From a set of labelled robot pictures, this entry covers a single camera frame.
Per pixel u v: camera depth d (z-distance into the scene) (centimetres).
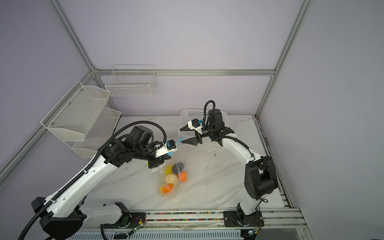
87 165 41
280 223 74
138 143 51
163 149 56
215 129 66
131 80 96
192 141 69
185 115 109
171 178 78
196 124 62
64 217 39
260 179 46
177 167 83
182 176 79
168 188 72
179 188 83
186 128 73
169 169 79
